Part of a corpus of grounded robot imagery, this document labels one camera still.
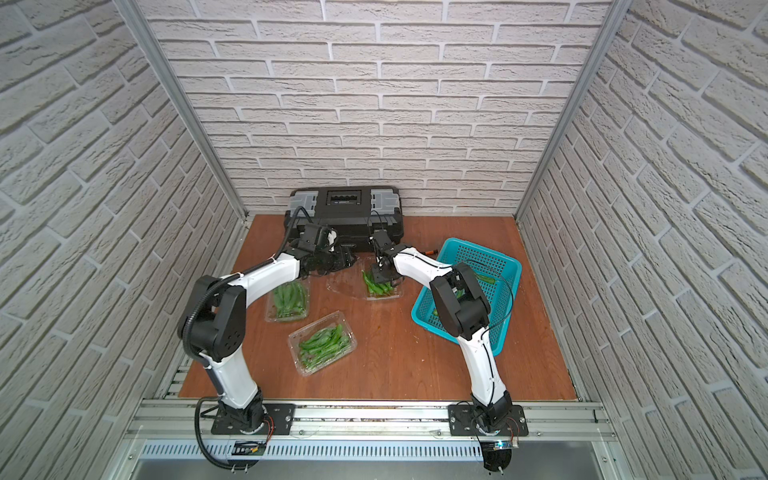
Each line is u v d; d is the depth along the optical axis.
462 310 0.56
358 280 0.95
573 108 0.86
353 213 0.97
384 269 0.74
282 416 0.74
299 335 0.81
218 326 0.48
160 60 0.78
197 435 0.69
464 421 0.73
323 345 0.83
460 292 0.61
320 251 0.78
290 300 0.92
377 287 0.95
